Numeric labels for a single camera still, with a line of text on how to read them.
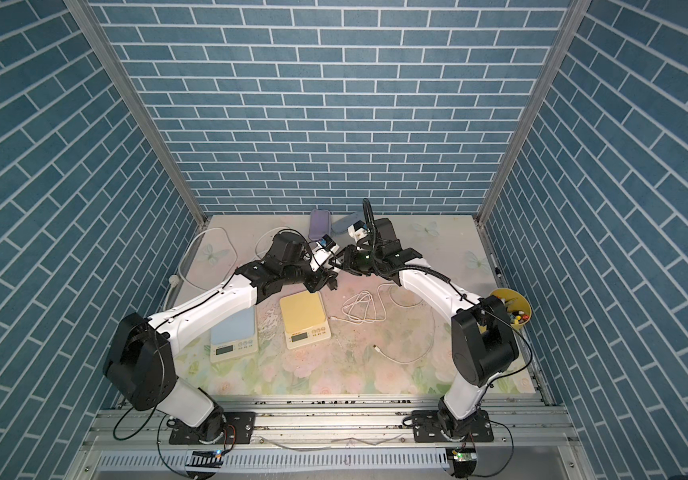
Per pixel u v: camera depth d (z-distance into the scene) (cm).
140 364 43
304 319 90
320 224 116
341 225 120
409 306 96
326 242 72
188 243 116
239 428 73
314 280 74
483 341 46
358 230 80
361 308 95
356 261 75
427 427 74
